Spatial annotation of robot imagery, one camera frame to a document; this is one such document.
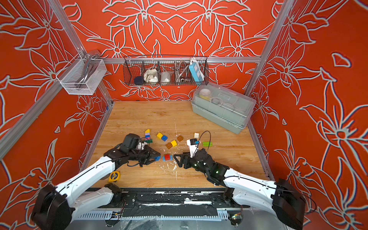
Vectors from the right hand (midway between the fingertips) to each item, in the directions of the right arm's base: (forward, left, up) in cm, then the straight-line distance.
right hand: (174, 157), depth 74 cm
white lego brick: (+22, -13, -13) cm, 29 cm away
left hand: (+2, +8, -2) cm, 8 cm away
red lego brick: (+5, +5, -11) cm, 14 cm away
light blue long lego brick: (+6, +3, -13) cm, 15 cm away
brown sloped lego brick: (+19, -2, -13) cm, 23 cm away
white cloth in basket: (+48, +17, +18) cm, 54 cm away
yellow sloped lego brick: (+24, +21, -12) cm, 34 cm away
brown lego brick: (+14, +5, -13) cm, 20 cm away
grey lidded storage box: (+32, -30, +5) cm, 44 cm away
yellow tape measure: (-7, +35, -12) cm, 37 cm away
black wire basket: (+57, +9, +16) cm, 60 cm away
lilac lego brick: (+22, +21, -12) cm, 33 cm away
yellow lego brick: (+21, +13, -13) cm, 28 cm away
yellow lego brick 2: (+15, +2, -12) cm, 19 cm away
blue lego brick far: (+20, +9, -14) cm, 26 cm away
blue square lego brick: (+20, +21, -12) cm, 32 cm away
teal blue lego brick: (0, +9, -2) cm, 10 cm away
